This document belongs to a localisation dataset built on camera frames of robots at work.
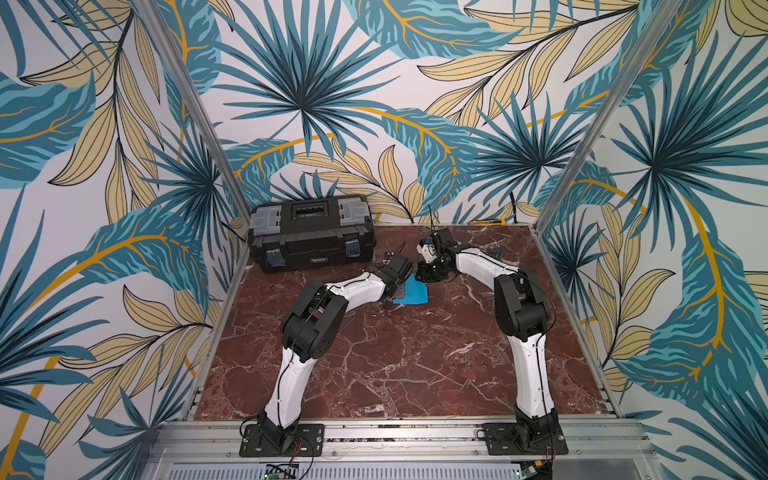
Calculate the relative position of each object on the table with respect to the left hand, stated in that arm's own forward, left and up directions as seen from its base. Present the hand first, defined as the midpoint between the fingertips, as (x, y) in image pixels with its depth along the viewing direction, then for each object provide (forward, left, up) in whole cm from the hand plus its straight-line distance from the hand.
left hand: (392, 289), depth 100 cm
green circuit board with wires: (-50, +26, -4) cm, 56 cm away
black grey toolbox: (+11, +26, +15) cm, 32 cm away
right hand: (+6, -10, 0) cm, 11 cm away
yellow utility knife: (+33, -43, 0) cm, 54 cm away
